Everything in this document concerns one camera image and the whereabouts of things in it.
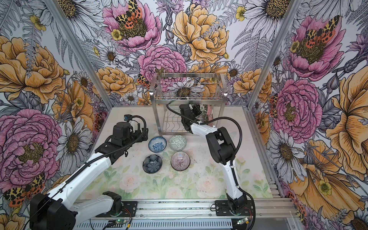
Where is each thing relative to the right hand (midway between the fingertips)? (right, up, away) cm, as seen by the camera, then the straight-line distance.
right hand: (200, 107), depth 99 cm
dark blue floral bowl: (-30, -35, -10) cm, 48 cm away
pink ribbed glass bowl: (-13, -34, -10) cm, 37 cm away
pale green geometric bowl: (-15, -24, 0) cm, 29 cm away
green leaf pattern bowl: (+3, -6, +5) cm, 9 cm away
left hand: (-36, -16, -17) cm, 43 cm away
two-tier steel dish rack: (-22, +15, +16) cm, 31 cm away
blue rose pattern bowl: (-29, -25, -2) cm, 38 cm away
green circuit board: (-41, -58, -28) cm, 76 cm away
